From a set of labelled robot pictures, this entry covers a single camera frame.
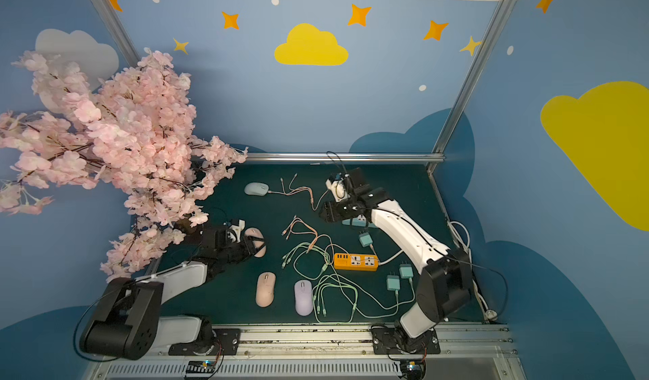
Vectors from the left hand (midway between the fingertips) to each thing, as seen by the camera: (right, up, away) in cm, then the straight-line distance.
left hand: (266, 240), depth 89 cm
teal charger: (+37, -1, +6) cm, 37 cm away
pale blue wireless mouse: (-10, +19, +21) cm, 30 cm away
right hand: (+23, +12, -6) cm, 27 cm away
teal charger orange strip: (+50, -11, -2) cm, 51 cm away
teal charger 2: (+45, -14, -5) cm, 47 cm away
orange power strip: (+32, -7, -1) cm, 33 cm away
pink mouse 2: (+1, -15, -7) cm, 16 cm away
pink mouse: (-4, +3, -1) cm, 6 cm away
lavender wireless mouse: (+14, -17, -8) cm, 24 cm away
